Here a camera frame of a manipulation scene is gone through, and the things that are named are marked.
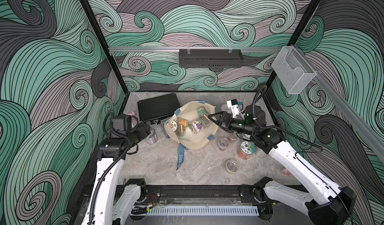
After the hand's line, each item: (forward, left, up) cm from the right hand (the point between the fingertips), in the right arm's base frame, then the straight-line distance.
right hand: (210, 121), depth 67 cm
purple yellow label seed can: (+4, +32, -24) cm, 40 cm away
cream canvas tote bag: (+3, +3, -25) cm, 25 cm away
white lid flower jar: (+11, +20, -21) cm, 31 cm away
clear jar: (0, -10, -25) cm, 27 cm away
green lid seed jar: (-4, -21, -22) cm, 31 cm away
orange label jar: (+13, +15, -23) cm, 31 cm away
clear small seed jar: (-12, -12, -25) cm, 31 cm away
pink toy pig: (+25, +51, -26) cm, 62 cm away
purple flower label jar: (+12, +4, -23) cm, 27 cm away
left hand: (0, +31, -6) cm, 32 cm away
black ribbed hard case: (+28, +37, -27) cm, 53 cm away
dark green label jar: (+24, +1, -24) cm, 34 cm away
